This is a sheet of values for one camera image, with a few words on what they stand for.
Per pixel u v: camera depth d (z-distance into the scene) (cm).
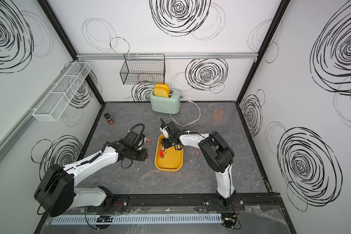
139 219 96
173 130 77
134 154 71
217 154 51
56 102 75
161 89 99
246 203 75
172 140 74
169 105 108
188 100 121
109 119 101
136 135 68
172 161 87
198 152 91
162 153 91
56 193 41
